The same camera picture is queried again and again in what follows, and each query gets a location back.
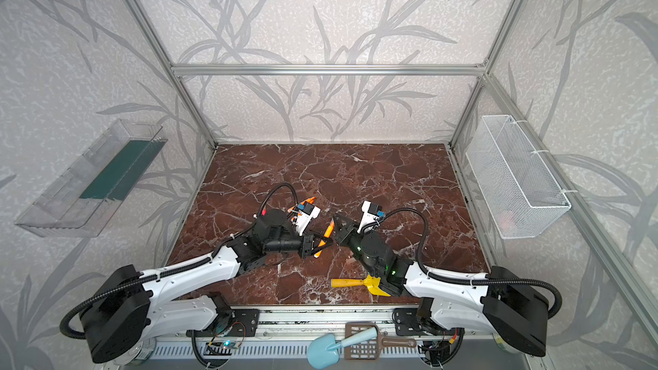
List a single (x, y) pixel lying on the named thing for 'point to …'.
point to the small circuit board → (220, 348)
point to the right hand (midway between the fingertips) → (333, 210)
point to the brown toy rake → (369, 349)
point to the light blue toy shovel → (324, 349)
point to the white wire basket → (521, 199)
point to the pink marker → (264, 211)
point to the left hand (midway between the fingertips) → (332, 236)
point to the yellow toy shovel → (373, 284)
